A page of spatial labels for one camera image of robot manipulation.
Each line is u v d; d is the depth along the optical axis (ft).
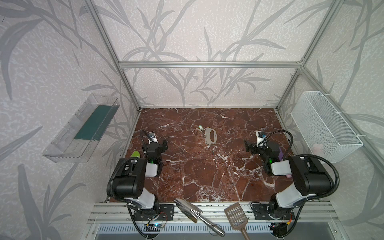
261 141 2.65
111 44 2.78
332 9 2.35
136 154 3.16
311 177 1.50
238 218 2.32
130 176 1.55
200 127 3.55
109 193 1.40
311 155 1.66
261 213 2.40
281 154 2.39
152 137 2.61
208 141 3.33
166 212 2.41
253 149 2.77
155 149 2.33
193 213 2.37
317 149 2.42
